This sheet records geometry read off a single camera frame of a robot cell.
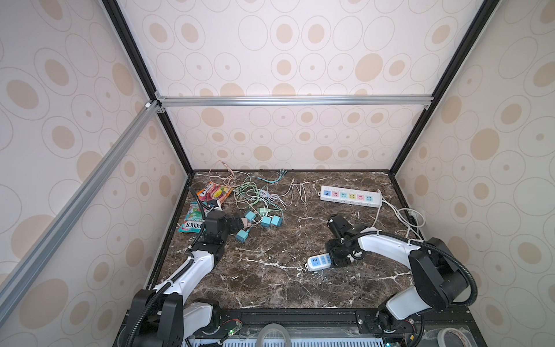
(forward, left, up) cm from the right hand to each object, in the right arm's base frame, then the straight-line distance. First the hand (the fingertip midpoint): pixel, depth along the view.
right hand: (324, 254), depth 89 cm
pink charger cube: (+15, +34, +2) cm, 37 cm away
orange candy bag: (+31, +51, +5) cm, 60 cm away
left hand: (+13, +36, +14) cm, 40 cm away
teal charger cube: (+15, +19, +3) cm, 25 cm away
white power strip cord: (+20, -39, -1) cm, 44 cm away
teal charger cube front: (+15, +24, +3) cm, 29 cm away
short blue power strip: (-4, +3, +2) cm, 5 cm away
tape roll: (-30, -34, 0) cm, 45 cm away
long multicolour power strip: (+29, -16, +2) cm, 33 cm away
